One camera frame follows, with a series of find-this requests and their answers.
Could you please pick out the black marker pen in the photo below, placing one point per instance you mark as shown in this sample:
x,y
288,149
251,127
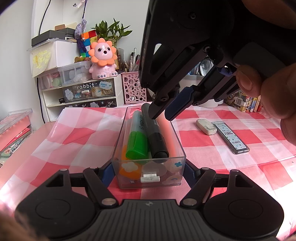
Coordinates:
x,y
157,144

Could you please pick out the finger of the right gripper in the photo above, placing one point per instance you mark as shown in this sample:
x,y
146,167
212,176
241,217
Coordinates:
x,y
160,103
217,84

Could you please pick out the red white checkered tablecloth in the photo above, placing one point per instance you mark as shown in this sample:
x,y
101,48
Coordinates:
x,y
85,137

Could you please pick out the clear plastic organizer box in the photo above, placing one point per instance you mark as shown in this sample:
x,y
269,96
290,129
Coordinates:
x,y
169,173

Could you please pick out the orange highlighter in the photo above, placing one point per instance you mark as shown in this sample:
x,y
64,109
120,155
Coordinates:
x,y
128,168

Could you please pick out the pink lion toy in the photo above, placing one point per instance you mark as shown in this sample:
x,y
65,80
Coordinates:
x,y
103,57

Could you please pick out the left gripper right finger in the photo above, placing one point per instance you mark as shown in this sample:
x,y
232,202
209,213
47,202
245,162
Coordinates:
x,y
200,180

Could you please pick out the black box on organizer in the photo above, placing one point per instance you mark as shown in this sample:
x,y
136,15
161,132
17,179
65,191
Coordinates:
x,y
63,34

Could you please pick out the white drawer organizer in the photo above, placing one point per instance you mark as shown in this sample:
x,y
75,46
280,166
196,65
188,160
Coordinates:
x,y
72,86

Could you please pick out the bamboo plant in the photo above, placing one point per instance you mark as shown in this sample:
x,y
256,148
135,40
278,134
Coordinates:
x,y
113,32

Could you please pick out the rubiks cube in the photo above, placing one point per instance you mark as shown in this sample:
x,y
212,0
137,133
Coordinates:
x,y
84,42

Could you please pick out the green highlighter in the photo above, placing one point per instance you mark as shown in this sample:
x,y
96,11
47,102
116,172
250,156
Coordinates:
x,y
137,147

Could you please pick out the magnifying glass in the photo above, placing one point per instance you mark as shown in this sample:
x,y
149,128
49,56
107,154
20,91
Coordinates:
x,y
205,66

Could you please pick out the white eraser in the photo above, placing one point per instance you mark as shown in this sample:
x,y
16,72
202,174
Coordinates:
x,y
206,126

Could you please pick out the person's right hand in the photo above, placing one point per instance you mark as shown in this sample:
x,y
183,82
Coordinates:
x,y
278,91

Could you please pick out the pink perforated pen holder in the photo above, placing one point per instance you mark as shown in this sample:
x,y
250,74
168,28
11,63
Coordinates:
x,y
133,91

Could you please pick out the pink highlighter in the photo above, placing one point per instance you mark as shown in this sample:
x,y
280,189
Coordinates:
x,y
168,134

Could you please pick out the row of books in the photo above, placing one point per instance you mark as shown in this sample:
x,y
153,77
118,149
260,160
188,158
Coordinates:
x,y
243,102

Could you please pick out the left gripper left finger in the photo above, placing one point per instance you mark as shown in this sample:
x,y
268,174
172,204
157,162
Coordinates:
x,y
97,182

